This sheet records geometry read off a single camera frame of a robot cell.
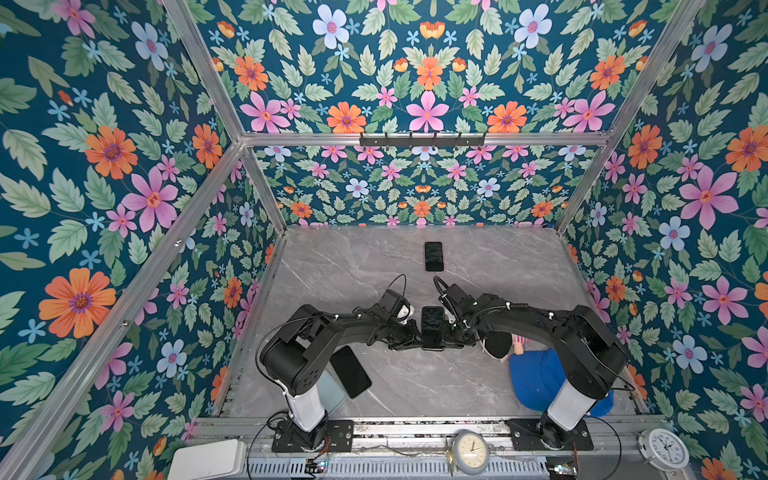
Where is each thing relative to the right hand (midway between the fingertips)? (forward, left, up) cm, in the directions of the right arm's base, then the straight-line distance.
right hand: (438, 345), depth 88 cm
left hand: (0, +2, +4) cm, 4 cm away
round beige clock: (-27, -5, +3) cm, 28 cm away
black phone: (-7, +26, -3) cm, 27 cm away
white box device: (-28, +55, +2) cm, 62 cm away
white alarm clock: (-27, -51, +2) cm, 57 cm away
